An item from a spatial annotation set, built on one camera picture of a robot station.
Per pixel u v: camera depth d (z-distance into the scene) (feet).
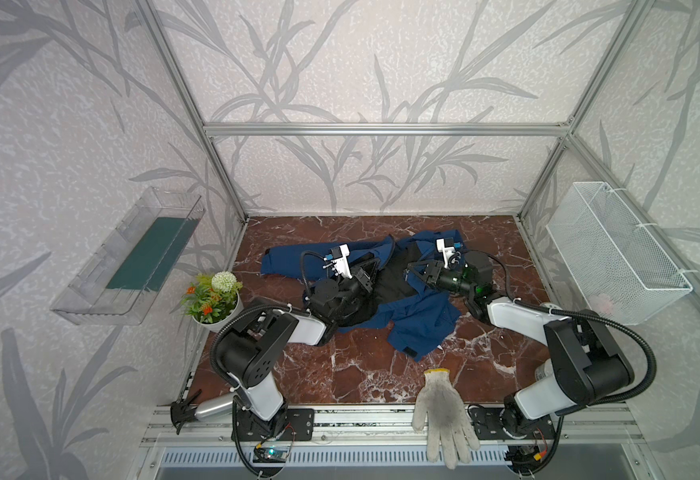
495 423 2.40
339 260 2.52
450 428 2.39
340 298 2.38
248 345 1.58
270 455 2.32
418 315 2.89
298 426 2.42
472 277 2.31
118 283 2.07
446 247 2.65
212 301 2.58
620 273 2.01
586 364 1.46
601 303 2.37
